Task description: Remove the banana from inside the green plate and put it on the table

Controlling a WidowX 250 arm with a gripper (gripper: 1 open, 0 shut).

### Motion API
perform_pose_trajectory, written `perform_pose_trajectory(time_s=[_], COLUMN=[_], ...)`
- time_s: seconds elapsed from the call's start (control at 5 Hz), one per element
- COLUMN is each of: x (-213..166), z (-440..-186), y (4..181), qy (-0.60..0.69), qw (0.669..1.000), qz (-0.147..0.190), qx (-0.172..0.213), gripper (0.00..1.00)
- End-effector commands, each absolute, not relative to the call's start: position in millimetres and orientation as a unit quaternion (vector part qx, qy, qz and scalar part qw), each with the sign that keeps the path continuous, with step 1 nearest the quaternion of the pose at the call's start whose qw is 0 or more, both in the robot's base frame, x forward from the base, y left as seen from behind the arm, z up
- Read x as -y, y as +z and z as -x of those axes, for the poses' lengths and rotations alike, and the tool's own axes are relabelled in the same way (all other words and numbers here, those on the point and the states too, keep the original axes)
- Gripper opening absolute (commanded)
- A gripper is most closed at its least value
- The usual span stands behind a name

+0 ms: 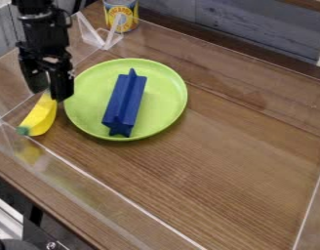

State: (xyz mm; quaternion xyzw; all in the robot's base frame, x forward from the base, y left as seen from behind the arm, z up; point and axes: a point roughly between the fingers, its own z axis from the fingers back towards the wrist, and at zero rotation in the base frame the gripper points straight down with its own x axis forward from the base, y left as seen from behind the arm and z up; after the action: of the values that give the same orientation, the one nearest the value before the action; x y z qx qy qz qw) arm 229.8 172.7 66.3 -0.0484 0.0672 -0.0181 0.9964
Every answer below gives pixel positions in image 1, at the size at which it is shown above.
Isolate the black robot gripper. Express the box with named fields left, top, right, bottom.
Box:
left=17, top=6, right=74, bottom=102

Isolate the yellow toy banana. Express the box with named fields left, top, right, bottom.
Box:
left=17, top=91, right=57, bottom=137

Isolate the green round plate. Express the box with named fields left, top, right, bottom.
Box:
left=64, top=58, right=188, bottom=142

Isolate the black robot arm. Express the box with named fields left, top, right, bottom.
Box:
left=11, top=0, right=74, bottom=102

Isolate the blue star-shaped block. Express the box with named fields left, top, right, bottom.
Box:
left=101, top=68, right=146, bottom=137

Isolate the yellow labelled tin can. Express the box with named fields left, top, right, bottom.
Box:
left=102, top=0, right=138, bottom=33

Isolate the clear acrylic tray wall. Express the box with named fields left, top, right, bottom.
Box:
left=0, top=10, right=320, bottom=250

